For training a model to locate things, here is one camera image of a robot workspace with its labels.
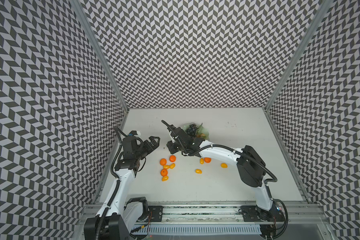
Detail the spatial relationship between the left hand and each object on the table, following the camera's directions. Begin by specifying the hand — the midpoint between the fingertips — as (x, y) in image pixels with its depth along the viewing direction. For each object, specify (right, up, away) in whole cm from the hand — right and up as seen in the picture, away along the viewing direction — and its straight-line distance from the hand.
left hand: (155, 142), depth 82 cm
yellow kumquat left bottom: (+5, -20, 0) cm, 21 cm away
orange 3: (+4, -18, +2) cm, 18 cm away
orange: (+3, -13, +7) cm, 15 cm away
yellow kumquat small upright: (+26, -12, +7) cm, 30 cm away
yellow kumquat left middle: (+5, -15, +5) cm, 17 cm away
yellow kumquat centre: (+24, -18, +5) cm, 30 cm away
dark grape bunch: (+21, +6, +14) cm, 26 cm away
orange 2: (+9, -11, +9) cm, 17 cm away
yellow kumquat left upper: (+9, -15, +5) cm, 18 cm away
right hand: (+8, -2, +4) cm, 9 cm away
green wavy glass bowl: (+27, +5, +17) cm, 32 cm away
